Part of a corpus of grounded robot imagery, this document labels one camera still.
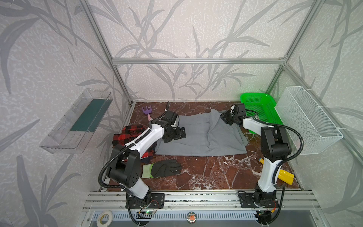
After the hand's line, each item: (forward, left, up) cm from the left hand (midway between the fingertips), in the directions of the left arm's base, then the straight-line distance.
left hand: (182, 133), depth 87 cm
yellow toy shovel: (-22, -60, -10) cm, 64 cm away
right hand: (+20, -26, -2) cm, 33 cm away
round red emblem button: (-42, -6, -10) cm, 44 cm away
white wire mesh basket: (-1, -58, +24) cm, 63 cm away
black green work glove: (-18, +10, -11) cm, 23 cm away
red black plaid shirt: (-1, +36, -2) cm, 36 cm away
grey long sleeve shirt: (+4, -16, -9) cm, 19 cm away
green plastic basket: (+33, -63, -10) cm, 72 cm away
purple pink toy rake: (+26, +30, -11) cm, 41 cm away
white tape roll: (-40, +36, -11) cm, 55 cm away
